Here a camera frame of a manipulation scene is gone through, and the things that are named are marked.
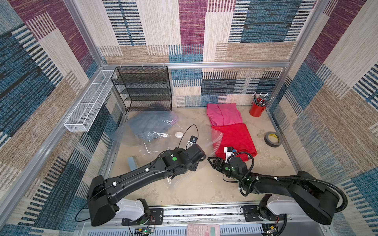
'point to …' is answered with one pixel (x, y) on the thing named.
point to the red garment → (236, 135)
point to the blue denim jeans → (150, 125)
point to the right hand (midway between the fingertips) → (211, 162)
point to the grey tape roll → (270, 143)
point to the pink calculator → (203, 229)
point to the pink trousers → (224, 113)
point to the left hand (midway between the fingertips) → (189, 156)
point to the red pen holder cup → (256, 110)
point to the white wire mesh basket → (82, 117)
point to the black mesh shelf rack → (144, 88)
